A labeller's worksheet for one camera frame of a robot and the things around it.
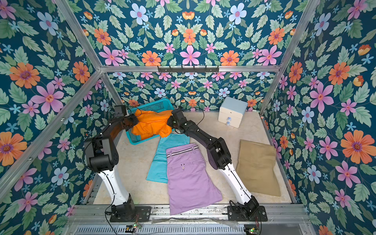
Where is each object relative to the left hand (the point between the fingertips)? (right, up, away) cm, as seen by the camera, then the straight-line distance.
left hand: (136, 117), depth 100 cm
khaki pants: (+78, -32, -12) cm, 85 cm away
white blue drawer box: (+67, +4, +1) cm, 67 cm away
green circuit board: (+9, -57, -29) cm, 64 cm away
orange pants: (+11, -4, -2) cm, 12 cm away
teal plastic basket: (-1, -16, 0) cm, 16 cm away
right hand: (+22, -1, -2) cm, 22 cm away
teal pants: (+19, -33, -14) cm, 41 cm away
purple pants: (+38, -39, -19) cm, 58 cm away
